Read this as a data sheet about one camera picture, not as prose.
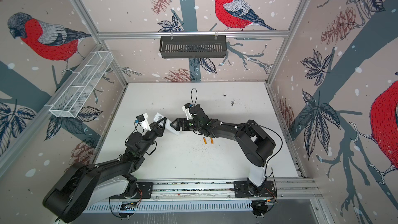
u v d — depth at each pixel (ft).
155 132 2.39
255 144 1.56
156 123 2.48
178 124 2.49
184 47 3.50
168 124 2.66
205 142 2.95
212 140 2.95
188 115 2.61
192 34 3.19
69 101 2.34
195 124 2.44
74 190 1.47
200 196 2.39
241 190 2.38
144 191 2.41
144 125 2.36
